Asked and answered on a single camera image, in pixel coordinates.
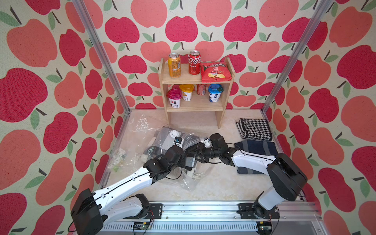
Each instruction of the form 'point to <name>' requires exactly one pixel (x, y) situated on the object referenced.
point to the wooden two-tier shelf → (199, 104)
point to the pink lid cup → (174, 95)
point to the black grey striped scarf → (152, 152)
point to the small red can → (201, 89)
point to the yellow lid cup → (187, 90)
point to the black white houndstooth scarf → (258, 129)
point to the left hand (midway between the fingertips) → (185, 157)
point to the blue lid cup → (215, 90)
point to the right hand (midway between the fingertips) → (189, 156)
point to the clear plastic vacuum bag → (145, 141)
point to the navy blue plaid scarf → (260, 147)
